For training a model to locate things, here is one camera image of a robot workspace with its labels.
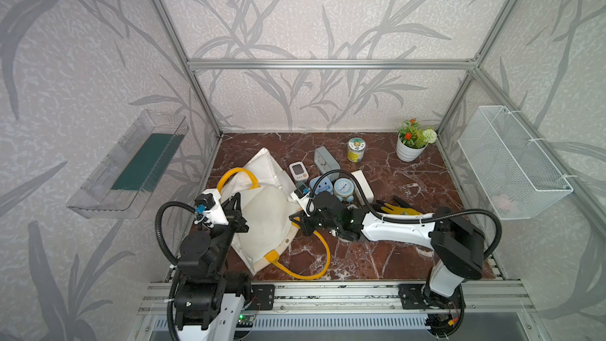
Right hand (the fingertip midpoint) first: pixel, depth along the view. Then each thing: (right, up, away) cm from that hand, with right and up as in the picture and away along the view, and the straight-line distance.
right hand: (289, 217), depth 78 cm
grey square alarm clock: (+13, +17, +21) cm, 30 cm away
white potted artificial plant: (+50, +27, +22) cm, 61 cm away
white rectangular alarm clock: (+28, +7, +17) cm, 33 cm away
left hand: (-11, +10, -14) cm, 21 cm away
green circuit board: (-13, -30, -7) cm, 33 cm away
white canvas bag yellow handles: (-8, -1, +7) cm, 10 cm away
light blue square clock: (+12, +8, +19) cm, 24 cm away
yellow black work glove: (+35, 0, +14) cm, 38 cm away
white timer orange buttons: (+1, +13, +24) cm, 28 cm away
